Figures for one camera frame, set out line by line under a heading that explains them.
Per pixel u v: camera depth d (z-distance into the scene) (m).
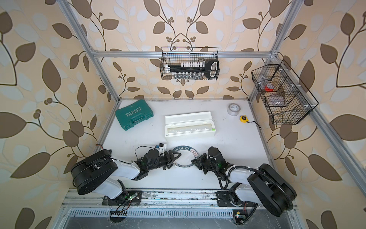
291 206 0.40
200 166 0.77
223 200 0.73
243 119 1.05
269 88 0.81
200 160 0.76
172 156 0.77
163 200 0.75
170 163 0.77
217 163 0.68
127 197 0.71
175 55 0.91
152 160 0.68
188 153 0.89
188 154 0.89
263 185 0.44
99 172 0.46
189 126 0.97
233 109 1.13
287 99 0.73
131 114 1.05
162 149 0.83
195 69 0.84
